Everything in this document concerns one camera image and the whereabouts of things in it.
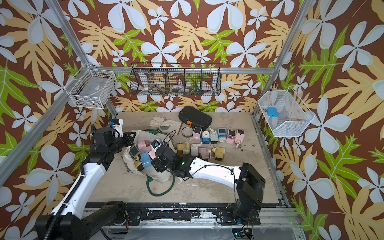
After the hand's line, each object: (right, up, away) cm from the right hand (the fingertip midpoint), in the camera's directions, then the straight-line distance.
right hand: (156, 156), depth 77 cm
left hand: (-12, +13, +1) cm, 18 cm away
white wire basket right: (+72, +21, -1) cm, 75 cm away
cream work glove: (-1, +16, +34) cm, 38 cm away
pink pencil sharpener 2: (+51, +9, +21) cm, 55 cm away
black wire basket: (+7, +48, +20) cm, 52 cm away
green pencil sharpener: (+34, +8, +21) cm, 41 cm away
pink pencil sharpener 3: (+26, -1, +16) cm, 31 cm away
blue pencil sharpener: (+28, +9, +21) cm, 36 cm away
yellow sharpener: (+13, +2, +18) cm, 22 cm away
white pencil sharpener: (+20, +2, +16) cm, 26 cm away
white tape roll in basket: (+9, +42, +21) cm, 48 cm away
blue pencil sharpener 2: (+40, +10, +25) cm, 48 cm away
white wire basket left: (-40, +38, +9) cm, 56 cm away
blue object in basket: (+66, +24, +9) cm, 71 cm away
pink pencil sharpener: (+46, +9, +24) cm, 52 cm away
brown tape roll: (+15, +12, +25) cm, 32 cm away
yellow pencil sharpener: (+36, -1, +16) cm, 39 cm away
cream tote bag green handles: (0, -17, +7) cm, 18 cm away
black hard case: (+21, +23, +34) cm, 46 cm away
